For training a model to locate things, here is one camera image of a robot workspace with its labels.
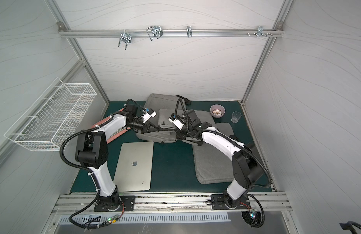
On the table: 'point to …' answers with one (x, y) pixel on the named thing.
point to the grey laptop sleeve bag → (167, 134)
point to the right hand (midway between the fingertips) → (176, 128)
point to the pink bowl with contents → (217, 110)
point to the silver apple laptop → (134, 170)
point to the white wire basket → (49, 123)
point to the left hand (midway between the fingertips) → (157, 129)
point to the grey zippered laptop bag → (157, 101)
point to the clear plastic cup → (236, 115)
